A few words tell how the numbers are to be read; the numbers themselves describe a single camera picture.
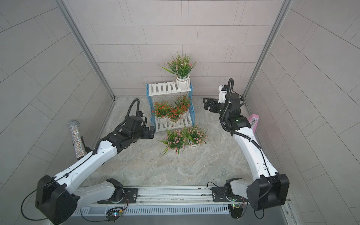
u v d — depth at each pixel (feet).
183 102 3.03
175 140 2.53
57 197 1.18
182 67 2.47
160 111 2.95
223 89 2.10
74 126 2.32
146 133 2.30
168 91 2.77
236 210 2.22
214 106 2.15
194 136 2.69
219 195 2.33
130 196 2.32
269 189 1.16
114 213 2.13
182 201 2.32
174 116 2.81
